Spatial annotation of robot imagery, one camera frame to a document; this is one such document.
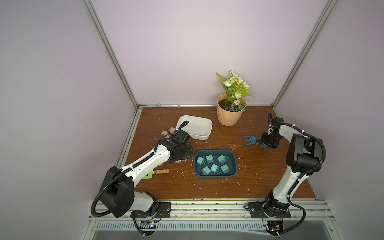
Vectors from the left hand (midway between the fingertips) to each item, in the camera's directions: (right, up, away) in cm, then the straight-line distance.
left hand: (189, 155), depth 84 cm
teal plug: (+7, -4, +4) cm, 9 cm away
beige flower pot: (+26, +21, +17) cm, 38 cm away
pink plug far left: (-19, +10, +17) cm, 27 cm away
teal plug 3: (+20, -4, +4) cm, 20 cm away
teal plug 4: (+9, -9, 0) cm, 13 cm away
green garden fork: (-23, -12, +1) cm, 26 cm away
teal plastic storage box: (+15, -6, +4) cm, 17 cm away
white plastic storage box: (+5, +14, +23) cm, 28 cm away
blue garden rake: (+43, +7, +17) cm, 47 cm away
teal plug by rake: (+48, +3, +10) cm, 49 cm away
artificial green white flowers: (+29, +38, +6) cm, 48 cm away
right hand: (+50, +6, +13) cm, 52 cm away
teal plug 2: (+12, -4, +5) cm, 14 cm away
